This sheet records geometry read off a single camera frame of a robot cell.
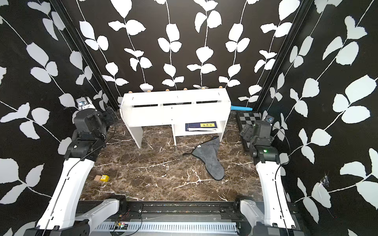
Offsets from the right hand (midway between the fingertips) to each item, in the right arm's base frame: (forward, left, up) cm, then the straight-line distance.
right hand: (253, 126), depth 74 cm
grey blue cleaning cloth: (-1, +22, -25) cm, 34 cm away
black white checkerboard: (+29, -8, -25) cm, 39 cm away
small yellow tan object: (-19, +81, -24) cm, 87 cm away
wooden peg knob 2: (+25, +25, +6) cm, 36 cm away
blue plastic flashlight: (+40, -7, -26) cm, 48 cm away
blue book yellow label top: (+10, +26, -13) cm, 31 cm away
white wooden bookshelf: (+13, +36, -1) cm, 38 cm away
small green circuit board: (-40, +66, -29) cm, 83 cm away
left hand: (0, +73, +12) cm, 74 cm away
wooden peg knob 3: (+23, +36, +6) cm, 43 cm away
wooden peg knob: (+25, +15, +6) cm, 30 cm away
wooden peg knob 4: (+22, +46, +6) cm, 52 cm away
